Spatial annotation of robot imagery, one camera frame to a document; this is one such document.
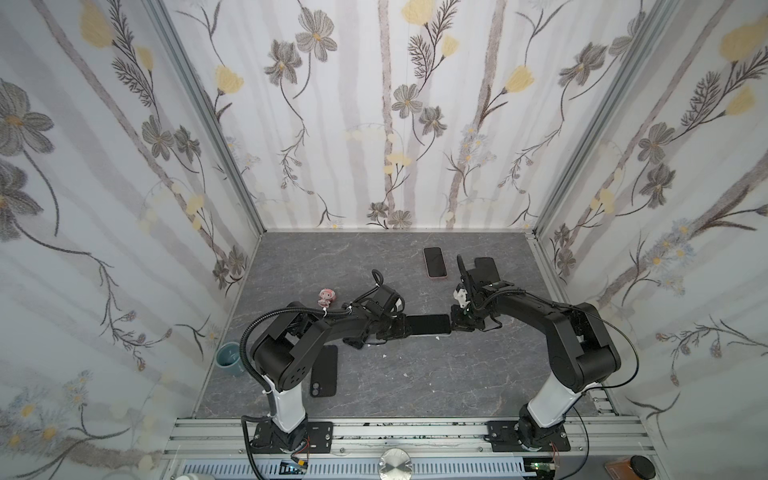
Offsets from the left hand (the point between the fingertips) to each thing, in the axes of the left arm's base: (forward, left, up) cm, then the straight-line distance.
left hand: (407, 326), depth 91 cm
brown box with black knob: (-38, -45, +10) cm, 60 cm away
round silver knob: (-36, +6, +13) cm, 39 cm away
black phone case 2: (-13, +25, -3) cm, 28 cm away
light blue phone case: (-3, -10, -1) cm, 10 cm away
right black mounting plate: (-31, -22, 0) cm, 38 cm away
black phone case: (+24, -32, -4) cm, 40 cm away
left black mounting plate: (-29, +26, -2) cm, 39 cm away
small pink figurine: (+12, +26, -1) cm, 29 cm away
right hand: (+1, -12, +1) cm, 12 cm away
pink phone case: (+27, -13, -3) cm, 30 cm away
